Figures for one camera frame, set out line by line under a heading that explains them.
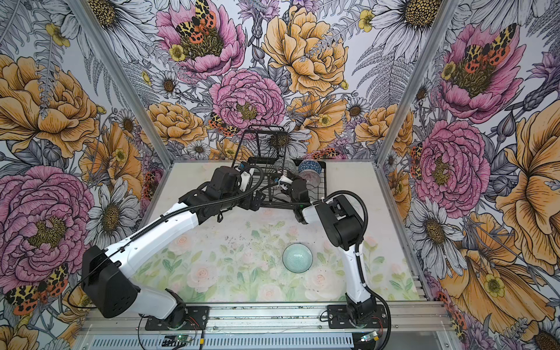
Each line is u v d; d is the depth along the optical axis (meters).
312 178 1.08
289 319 0.76
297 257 0.87
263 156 1.12
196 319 0.74
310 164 1.15
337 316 0.74
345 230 0.57
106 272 0.40
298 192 0.81
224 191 0.61
